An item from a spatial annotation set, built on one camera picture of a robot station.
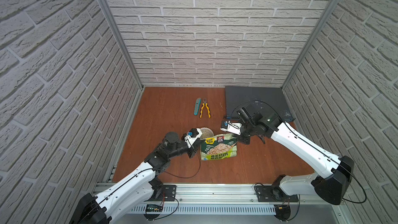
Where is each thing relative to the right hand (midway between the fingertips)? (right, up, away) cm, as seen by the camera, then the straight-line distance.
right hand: (232, 133), depth 75 cm
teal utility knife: (-19, +13, +32) cm, 39 cm away
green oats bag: (-7, -7, +1) cm, 10 cm away
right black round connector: (+23, -36, -4) cm, 43 cm away
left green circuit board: (-39, -35, -3) cm, 53 cm away
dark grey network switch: (+34, +18, +34) cm, 51 cm away
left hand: (-15, 0, -1) cm, 15 cm away
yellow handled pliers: (-14, +14, +32) cm, 37 cm away
